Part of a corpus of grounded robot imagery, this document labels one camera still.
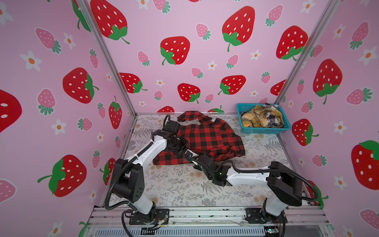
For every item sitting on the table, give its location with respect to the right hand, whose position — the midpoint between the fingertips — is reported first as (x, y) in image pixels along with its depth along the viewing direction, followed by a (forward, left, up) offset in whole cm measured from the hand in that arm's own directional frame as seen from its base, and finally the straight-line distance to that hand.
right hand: (196, 151), depth 83 cm
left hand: (+2, +3, 0) cm, 3 cm away
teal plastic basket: (+47, -31, -5) cm, 56 cm away
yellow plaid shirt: (+37, -42, -5) cm, 56 cm away
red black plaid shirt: (+22, -10, -13) cm, 27 cm away
